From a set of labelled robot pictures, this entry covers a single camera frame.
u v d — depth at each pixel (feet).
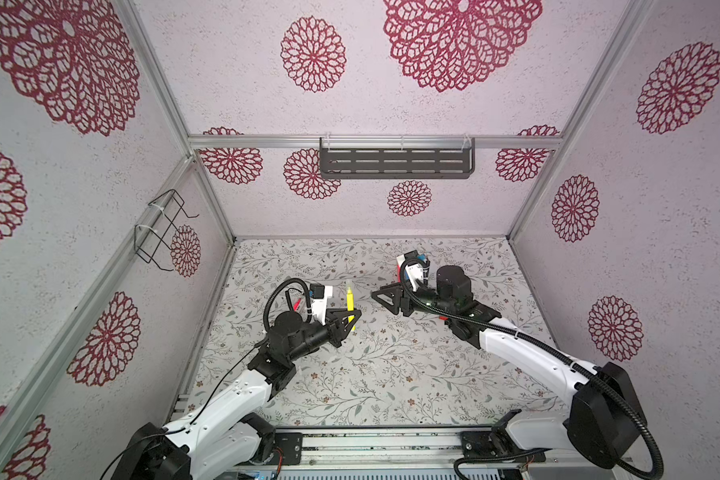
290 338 1.91
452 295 1.98
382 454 2.41
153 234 2.46
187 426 1.44
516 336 1.71
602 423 1.33
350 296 2.33
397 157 3.07
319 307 2.17
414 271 2.23
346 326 2.38
